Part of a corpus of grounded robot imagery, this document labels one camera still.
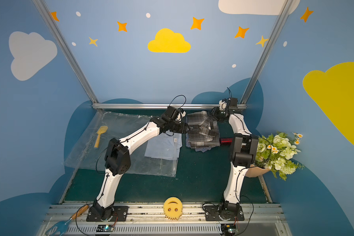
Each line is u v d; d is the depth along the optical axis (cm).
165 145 98
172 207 74
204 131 104
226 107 92
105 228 71
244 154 58
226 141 101
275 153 68
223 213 69
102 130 108
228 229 71
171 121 74
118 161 56
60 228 69
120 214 74
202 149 98
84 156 93
